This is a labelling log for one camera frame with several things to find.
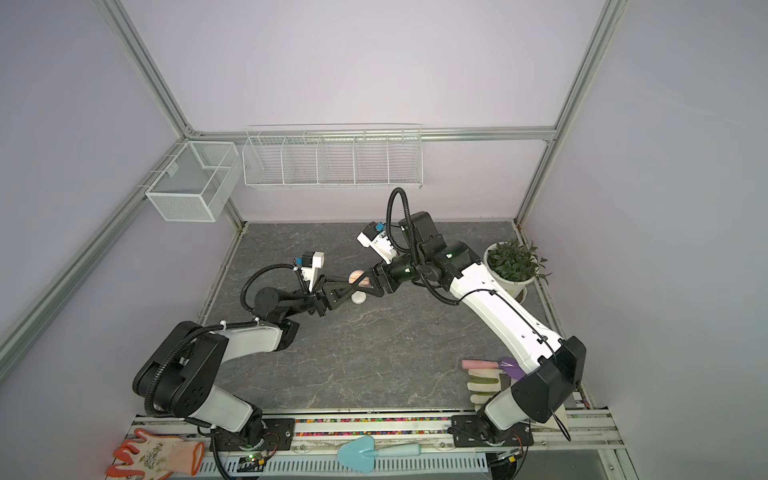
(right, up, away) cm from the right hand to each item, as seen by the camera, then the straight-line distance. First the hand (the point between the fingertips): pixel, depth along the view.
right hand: (361, 283), depth 68 cm
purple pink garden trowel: (+41, -26, +18) cm, 52 cm away
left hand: (-1, -2, +2) cm, 3 cm away
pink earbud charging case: (-1, +2, 0) cm, 2 cm away
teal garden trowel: (0, -41, +2) cm, 41 cm away
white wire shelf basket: (-13, +39, +31) cm, 51 cm away
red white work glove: (-48, -41, +1) cm, 63 cm away
